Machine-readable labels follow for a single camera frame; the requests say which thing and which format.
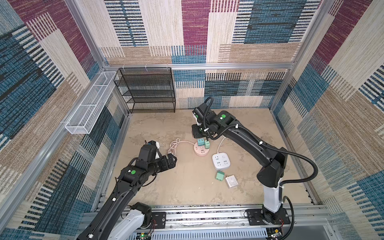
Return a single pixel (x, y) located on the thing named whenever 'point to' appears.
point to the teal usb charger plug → (200, 142)
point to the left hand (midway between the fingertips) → (170, 159)
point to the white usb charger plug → (231, 181)
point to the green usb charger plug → (207, 144)
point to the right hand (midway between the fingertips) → (196, 135)
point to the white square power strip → (221, 160)
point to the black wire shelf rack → (147, 90)
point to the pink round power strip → (200, 150)
